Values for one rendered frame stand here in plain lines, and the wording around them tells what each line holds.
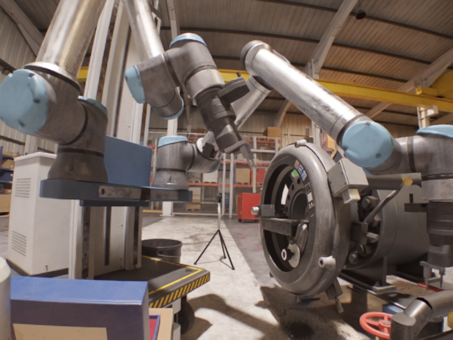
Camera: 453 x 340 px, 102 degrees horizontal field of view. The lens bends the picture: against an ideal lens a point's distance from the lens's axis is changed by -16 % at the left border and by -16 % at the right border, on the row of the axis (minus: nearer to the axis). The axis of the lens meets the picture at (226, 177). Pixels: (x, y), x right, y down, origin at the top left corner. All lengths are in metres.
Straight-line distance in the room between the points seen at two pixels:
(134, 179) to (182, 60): 0.68
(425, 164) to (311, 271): 0.55
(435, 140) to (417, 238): 0.80
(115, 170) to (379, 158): 0.93
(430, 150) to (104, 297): 0.63
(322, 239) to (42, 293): 0.79
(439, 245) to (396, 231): 0.60
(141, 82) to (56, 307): 0.46
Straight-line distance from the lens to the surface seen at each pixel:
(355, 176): 0.81
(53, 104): 0.68
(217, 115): 0.49
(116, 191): 0.83
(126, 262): 1.19
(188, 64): 0.55
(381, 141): 0.49
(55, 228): 1.13
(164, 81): 0.57
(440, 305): 0.36
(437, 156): 0.61
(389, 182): 0.95
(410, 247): 1.35
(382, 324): 0.41
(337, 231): 0.85
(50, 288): 0.28
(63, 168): 0.78
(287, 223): 1.04
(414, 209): 0.65
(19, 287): 0.30
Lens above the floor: 0.68
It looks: 6 degrees up
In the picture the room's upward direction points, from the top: 2 degrees clockwise
